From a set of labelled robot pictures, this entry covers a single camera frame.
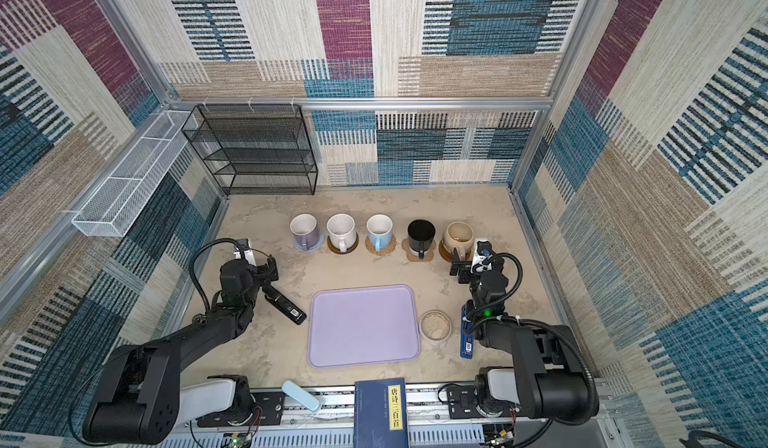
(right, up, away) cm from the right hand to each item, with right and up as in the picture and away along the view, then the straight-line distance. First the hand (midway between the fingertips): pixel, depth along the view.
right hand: (472, 251), depth 88 cm
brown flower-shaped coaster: (-12, -3, +10) cm, 16 cm away
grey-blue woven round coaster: (-50, -1, +11) cm, 51 cm away
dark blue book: (-26, -37, -17) cm, 48 cm away
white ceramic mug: (-40, +5, +14) cm, 42 cm away
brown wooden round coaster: (-37, -1, +11) cm, 39 cm away
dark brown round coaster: (-5, -3, +11) cm, 12 cm away
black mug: (-14, +4, +8) cm, 17 cm away
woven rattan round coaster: (-26, -2, +12) cm, 29 cm away
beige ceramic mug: (0, +4, +15) cm, 15 cm away
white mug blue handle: (-27, +6, +12) cm, 30 cm away
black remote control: (-55, -17, +1) cm, 57 cm away
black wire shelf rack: (-72, +34, +20) cm, 82 cm away
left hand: (-64, -1, 0) cm, 64 cm away
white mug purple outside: (-53, +6, +17) cm, 56 cm away
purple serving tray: (-34, -22, +1) cm, 41 cm away
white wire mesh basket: (-89, +12, -17) cm, 92 cm away
